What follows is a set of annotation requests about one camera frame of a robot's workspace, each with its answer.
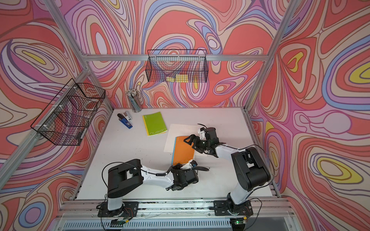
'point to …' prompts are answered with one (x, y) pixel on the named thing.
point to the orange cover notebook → (183, 152)
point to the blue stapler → (124, 121)
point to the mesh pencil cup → (135, 101)
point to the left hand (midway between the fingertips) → (181, 166)
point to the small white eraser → (128, 117)
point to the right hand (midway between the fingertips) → (188, 146)
